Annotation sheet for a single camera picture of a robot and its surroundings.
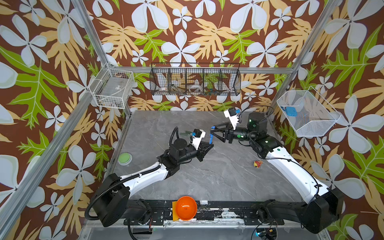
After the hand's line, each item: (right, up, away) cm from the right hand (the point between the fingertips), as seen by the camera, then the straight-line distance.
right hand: (213, 130), depth 68 cm
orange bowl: (-13, -40, +8) cm, 43 cm away
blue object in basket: (+48, +11, +18) cm, 53 cm away
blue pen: (-1, -5, +3) cm, 6 cm away
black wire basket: (-9, +34, +30) cm, 46 cm away
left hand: (0, -6, +5) cm, 8 cm away
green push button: (-52, -18, +26) cm, 61 cm away
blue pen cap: (0, +1, -1) cm, 2 cm away
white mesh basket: (+56, +8, +10) cm, 57 cm away
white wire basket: (-57, +25, +19) cm, 65 cm away
